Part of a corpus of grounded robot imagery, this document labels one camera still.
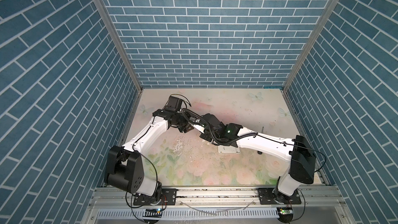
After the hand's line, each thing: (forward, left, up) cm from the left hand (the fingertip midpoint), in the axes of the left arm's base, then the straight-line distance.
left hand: (199, 122), depth 82 cm
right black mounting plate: (-33, -32, -15) cm, 49 cm away
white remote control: (-9, -18, -15) cm, 25 cm away
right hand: (-2, -1, +1) cm, 2 cm away
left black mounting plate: (-32, +14, -16) cm, 39 cm away
